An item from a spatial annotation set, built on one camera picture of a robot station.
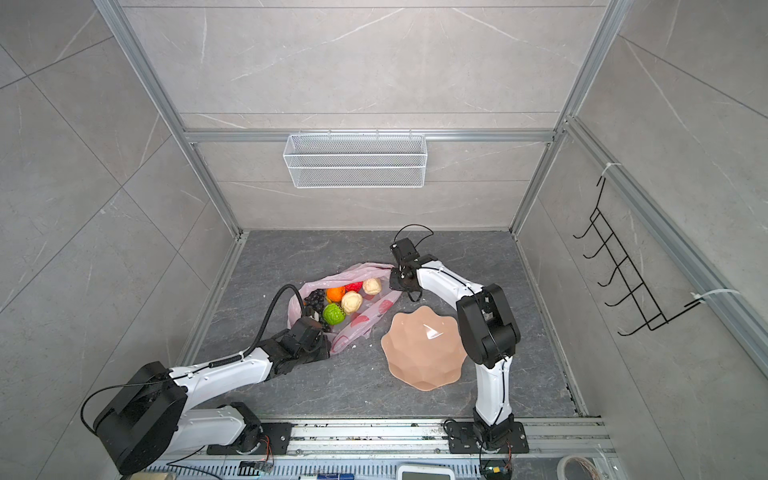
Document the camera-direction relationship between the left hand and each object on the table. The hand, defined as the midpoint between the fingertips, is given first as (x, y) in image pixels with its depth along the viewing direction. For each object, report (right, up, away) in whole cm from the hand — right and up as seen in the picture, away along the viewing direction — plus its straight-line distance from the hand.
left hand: (330, 338), depth 88 cm
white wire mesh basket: (+6, +58, +12) cm, 59 cm away
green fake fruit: (0, +7, +2) cm, 7 cm away
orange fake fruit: (+1, +13, +6) cm, 14 cm away
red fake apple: (+6, +15, +9) cm, 19 cm away
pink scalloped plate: (+28, -2, -2) cm, 28 cm away
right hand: (+21, +17, +9) cm, 28 cm away
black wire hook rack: (+74, +14, -25) cm, 80 cm away
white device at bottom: (+26, -24, -22) cm, 42 cm away
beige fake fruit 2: (+12, +15, +8) cm, 21 cm away
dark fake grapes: (-6, +11, +7) cm, 14 cm away
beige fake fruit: (+6, +10, +4) cm, 13 cm away
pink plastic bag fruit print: (+8, +4, 0) cm, 9 cm away
